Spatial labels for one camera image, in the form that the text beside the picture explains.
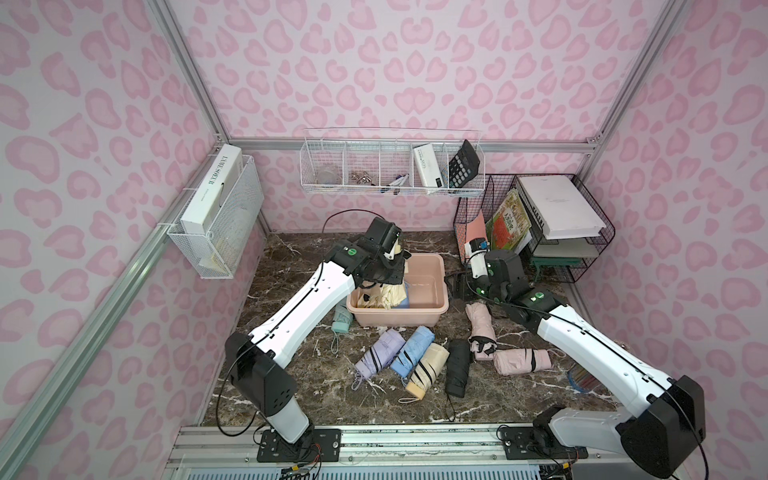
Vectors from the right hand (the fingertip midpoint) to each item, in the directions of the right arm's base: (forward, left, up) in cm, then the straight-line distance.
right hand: (453, 276), depth 79 cm
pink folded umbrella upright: (-10, -10, -18) cm, 22 cm away
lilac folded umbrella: (-13, +19, -19) cm, 30 cm away
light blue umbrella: (+4, +12, -20) cm, 24 cm away
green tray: (+16, -31, -14) cm, 38 cm away
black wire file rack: (+17, -27, -5) cm, 32 cm away
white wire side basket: (+11, +61, +4) cm, 62 cm away
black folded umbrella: (-16, -2, -20) cm, 26 cm away
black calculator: (+34, -5, +10) cm, 36 cm away
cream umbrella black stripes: (-16, +5, -19) cm, 25 cm away
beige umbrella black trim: (-6, +16, +1) cm, 17 cm away
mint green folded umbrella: (-3, +32, -19) cm, 37 cm away
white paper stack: (+28, -37, -1) cm, 46 cm away
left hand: (+1, +15, +2) cm, 15 cm away
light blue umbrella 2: (-12, +9, -18) cm, 24 cm away
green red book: (+28, -23, -8) cm, 37 cm away
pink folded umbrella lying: (-16, -17, -18) cm, 30 cm away
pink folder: (+36, -15, -20) cm, 44 cm away
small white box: (+33, +5, +11) cm, 35 cm away
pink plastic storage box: (+7, +5, -21) cm, 23 cm away
